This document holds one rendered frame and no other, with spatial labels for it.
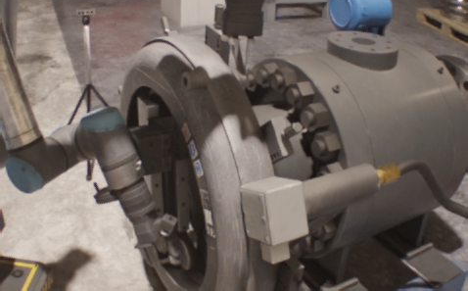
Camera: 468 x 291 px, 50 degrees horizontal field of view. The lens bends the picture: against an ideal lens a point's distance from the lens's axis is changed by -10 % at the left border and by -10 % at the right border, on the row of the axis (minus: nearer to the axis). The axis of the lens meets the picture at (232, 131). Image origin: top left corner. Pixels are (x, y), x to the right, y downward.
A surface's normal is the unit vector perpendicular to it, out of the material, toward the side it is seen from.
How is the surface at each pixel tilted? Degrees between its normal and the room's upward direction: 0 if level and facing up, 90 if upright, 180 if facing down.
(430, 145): 68
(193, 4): 90
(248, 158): 53
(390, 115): 48
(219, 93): 31
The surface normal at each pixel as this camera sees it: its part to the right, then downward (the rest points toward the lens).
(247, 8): 0.09, 0.63
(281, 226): 0.45, 0.02
